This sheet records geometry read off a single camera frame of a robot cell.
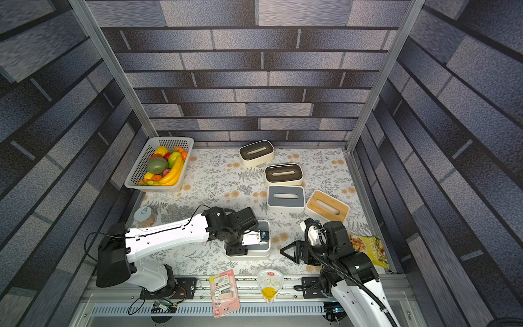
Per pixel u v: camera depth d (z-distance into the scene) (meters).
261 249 0.71
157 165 1.01
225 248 0.66
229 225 0.58
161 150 1.10
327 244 0.58
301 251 0.61
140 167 1.02
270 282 0.67
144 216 0.88
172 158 1.04
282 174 1.04
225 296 0.70
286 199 0.94
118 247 0.46
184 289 0.73
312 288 0.73
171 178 0.95
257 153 1.11
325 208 0.93
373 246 0.80
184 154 1.08
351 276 0.48
